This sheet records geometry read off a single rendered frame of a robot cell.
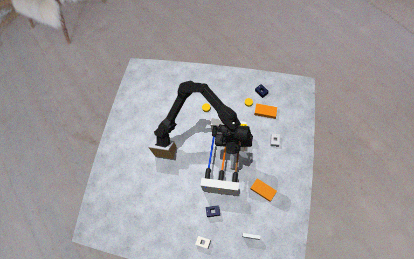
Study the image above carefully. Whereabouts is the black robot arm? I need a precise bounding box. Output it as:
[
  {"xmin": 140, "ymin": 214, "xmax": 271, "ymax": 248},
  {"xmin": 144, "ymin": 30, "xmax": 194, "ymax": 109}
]
[{"xmin": 154, "ymin": 80, "xmax": 251, "ymax": 154}]

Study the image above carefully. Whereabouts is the yellow round disc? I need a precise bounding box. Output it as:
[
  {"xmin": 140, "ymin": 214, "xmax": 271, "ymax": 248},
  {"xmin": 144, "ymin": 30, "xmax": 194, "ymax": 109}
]
[
  {"xmin": 244, "ymin": 98, "xmax": 253, "ymax": 106},
  {"xmin": 202, "ymin": 103, "xmax": 210, "ymax": 112}
]

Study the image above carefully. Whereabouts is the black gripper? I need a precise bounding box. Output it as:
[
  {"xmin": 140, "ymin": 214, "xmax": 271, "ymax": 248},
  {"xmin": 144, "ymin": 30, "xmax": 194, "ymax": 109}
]
[{"xmin": 215, "ymin": 134, "xmax": 253, "ymax": 147}]

